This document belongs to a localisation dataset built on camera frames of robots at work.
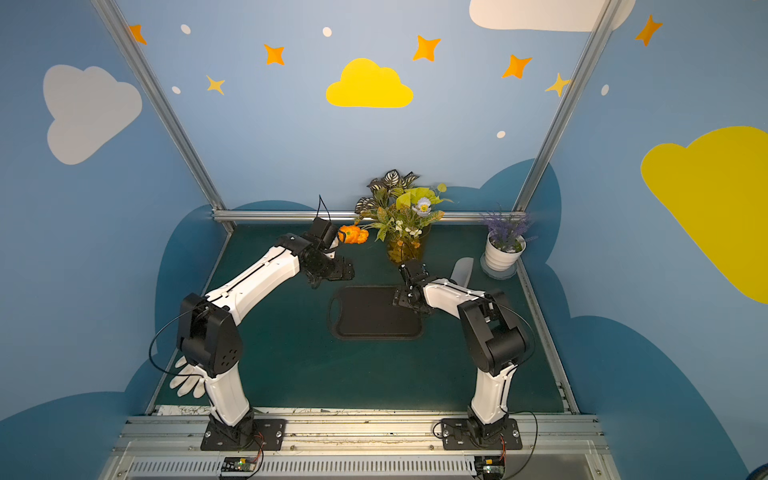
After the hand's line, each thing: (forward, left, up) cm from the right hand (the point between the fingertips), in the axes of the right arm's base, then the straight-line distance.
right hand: (411, 299), depth 99 cm
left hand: (0, +22, +14) cm, 27 cm away
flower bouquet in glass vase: (+22, +6, +19) cm, 30 cm away
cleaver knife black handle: (+16, -19, -4) cm, 25 cm away
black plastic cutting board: (-6, +14, 0) cm, 15 cm away
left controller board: (-49, +42, -2) cm, 64 cm away
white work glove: (-38, +39, +34) cm, 64 cm away
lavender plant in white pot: (+17, -31, +13) cm, 38 cm away
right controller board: (-45, -20, -3) cm, 49 cm away
